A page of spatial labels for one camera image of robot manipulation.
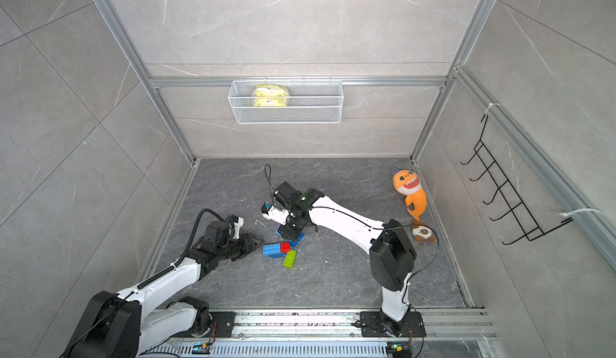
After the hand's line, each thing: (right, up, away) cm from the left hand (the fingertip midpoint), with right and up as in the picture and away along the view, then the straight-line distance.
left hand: (263, 239), depth 86 cm
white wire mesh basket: (+17, +55, +15) cm, 60 cm away
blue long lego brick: (+4, -4, -2) cm, 6 cm away
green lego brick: (+10, -7, 0) cm, 12 cm away
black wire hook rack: (+75, +18, -17) cm, 79 cm away
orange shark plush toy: (+59, +20, +15) cm, 64 cm away
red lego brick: (+8, -2, -2) cm, 9 cm away
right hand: (+10, +4, -4) cm, 11 cm away
